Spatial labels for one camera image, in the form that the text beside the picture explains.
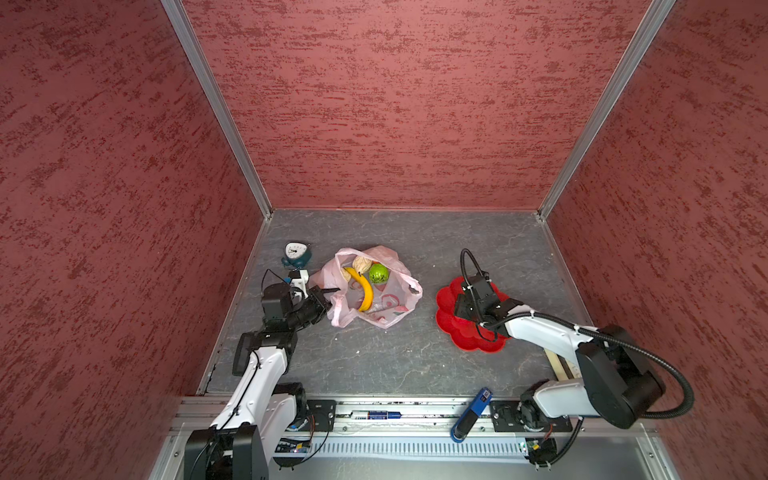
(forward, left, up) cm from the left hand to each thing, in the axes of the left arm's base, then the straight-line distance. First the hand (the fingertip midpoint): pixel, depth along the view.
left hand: (342, 295), depth 82 cm
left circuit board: (-33, +12, -16) cm, 39 cm away
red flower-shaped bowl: (-5, -36, -12) cm, 38 cm away
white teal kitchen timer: (+21, +20, -10) cm, 31 cm away
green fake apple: (+12, -9, -7) cm, 17 cm away
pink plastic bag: (+11, -7, -12) cm, 17 cm away
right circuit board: (-34, -51, -14) cm, 63 cm away
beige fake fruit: (+16, -3, -8) cm, 18 cm away
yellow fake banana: (+10, -5, -12) cm, 17 cm away
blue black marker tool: (-27, -34, -8) cm, 45 cm away
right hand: (+1, -36, -11) cm, 37 cm away
